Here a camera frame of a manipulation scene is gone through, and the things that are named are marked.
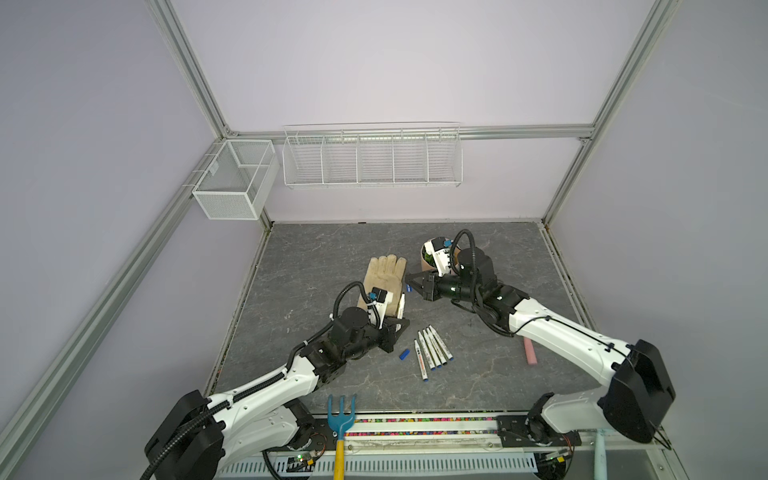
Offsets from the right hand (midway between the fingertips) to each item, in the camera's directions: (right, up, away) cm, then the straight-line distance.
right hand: (406, 282), depth 75 cm
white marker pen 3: (+11, -24, +10) cm, 28 cm away
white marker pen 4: (+13, -23, +11) cm, 29 cm away
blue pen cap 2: (0, -23, +13) cm, 26 cm away
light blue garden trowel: (+45, -40, -5) cm, 61 cm away
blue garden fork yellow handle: (-17, -36, 0) cm, 40 cm away
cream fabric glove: (-7, 0, +31) cm, 31 cm away
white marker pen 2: (+8, -21, +12) cm, 26 cm away
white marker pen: (+6, -22, +12) cm, 26 cm away
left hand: (0, -12, +2) cm, 12 cm away
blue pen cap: (+1, -2, 0) cm, 2 cm away
